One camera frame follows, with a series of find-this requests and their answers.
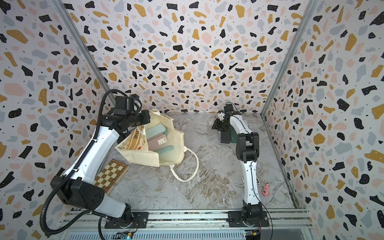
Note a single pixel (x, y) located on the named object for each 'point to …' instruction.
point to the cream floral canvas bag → (183, 161)
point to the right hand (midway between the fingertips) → (216, 127)
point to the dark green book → (233, 135)
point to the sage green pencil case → (155, 130)
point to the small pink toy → (266, 191)
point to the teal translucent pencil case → (165, 149)
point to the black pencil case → (225, 137)
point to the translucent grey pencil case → (212, 133)
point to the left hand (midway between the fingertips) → (151, 114)
